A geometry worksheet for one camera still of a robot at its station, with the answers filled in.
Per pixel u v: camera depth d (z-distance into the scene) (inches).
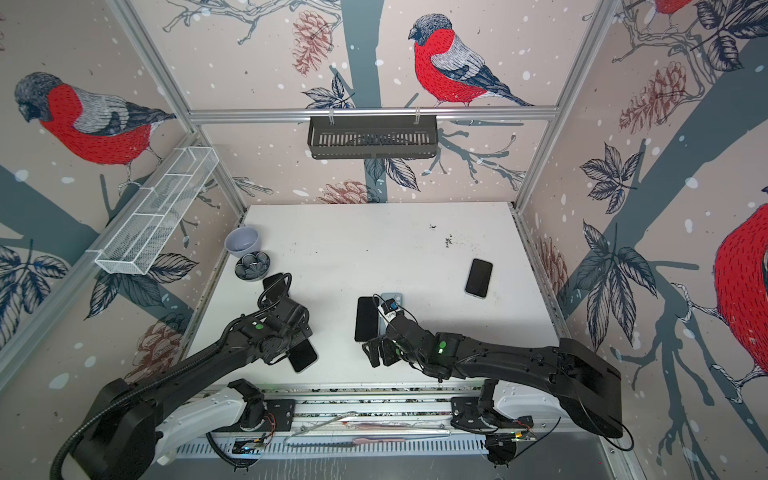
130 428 15.5
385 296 37.2
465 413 28.7
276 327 25.8
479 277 38.3
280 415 28.7
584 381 17.3
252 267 39.6
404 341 22.8
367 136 42.0
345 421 28.7
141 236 28.7
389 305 28.1
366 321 35.6
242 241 41.9
